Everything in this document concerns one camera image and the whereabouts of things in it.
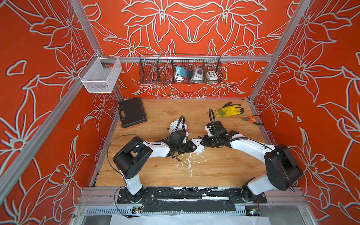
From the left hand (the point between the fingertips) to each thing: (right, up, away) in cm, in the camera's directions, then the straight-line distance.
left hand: (195, 147), depth 88 cm
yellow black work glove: (+30, +25, +22) cm, 45 cm away
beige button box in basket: (+12, +48, +6) cm, 50 cm away
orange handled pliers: (+43, +18, +17) cm, 50 cm away
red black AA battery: (-11, -7, -3) cm, 13 cm away
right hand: (+2, +3, -2) cm, 4 cm away
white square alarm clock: (+3, 0, -1) cm, 3 cm away
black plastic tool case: (-47, +23, +16) cm, 54 cm away
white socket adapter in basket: (+2, +48, +2) cm, 48 cm away
